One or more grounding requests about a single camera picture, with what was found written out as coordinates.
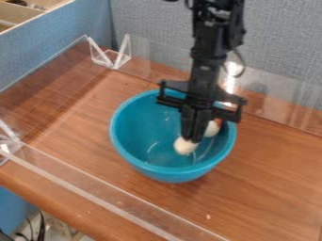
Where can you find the clear acrylic front barrier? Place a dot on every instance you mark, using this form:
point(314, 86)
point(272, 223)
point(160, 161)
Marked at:
point(109, 197)

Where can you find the blue plastic bowl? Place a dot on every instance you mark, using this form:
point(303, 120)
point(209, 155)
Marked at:
point(143, 130)

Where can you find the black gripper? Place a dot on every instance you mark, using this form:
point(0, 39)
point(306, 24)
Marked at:
point(200, 99)

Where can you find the plush white brown mushroom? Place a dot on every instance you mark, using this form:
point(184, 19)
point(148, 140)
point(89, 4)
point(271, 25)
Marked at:
point(184, 147)

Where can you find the clear triangular acrylic bracket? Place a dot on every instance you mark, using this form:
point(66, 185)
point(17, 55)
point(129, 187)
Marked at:
point(108, 58)

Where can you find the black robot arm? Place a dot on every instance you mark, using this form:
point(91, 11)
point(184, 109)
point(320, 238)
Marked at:
point(217, 28)

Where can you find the clear acrylic barrier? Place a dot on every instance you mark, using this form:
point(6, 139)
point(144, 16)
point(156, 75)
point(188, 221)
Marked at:
point(38, 98)
point(109, 197)
point(276, 97)

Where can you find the clear acrylic back barrier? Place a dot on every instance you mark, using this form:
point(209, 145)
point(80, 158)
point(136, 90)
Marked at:
point(276, 97)

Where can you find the wooden shelf unit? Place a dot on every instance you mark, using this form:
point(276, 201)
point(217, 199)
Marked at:
point(17, 12)

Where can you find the clear acrylic left barrier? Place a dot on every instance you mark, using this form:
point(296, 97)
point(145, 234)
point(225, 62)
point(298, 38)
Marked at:
point(38, 98)

